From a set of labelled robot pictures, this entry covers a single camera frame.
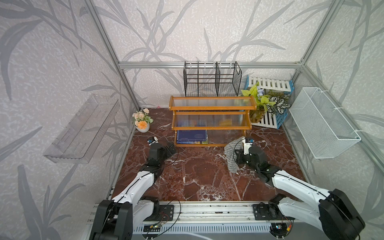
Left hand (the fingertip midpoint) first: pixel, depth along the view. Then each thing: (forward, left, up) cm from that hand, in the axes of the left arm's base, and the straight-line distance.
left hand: (168, 146), depth 88 cm
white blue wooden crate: (+34, -74, +19) cm, 84 cm away
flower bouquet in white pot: (+18, +20, +1) cm, 27 cm away
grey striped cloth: (-4, -35, +3) cm, 36 cm away
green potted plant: (+28, -61, -3) cm, 67 cm away
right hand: (-3, -39, +1) cm, 39 cm away
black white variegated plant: (+20, -67, +17) cm, 72 cm away
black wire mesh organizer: (+45, -27, +16) cm, 55 cm away
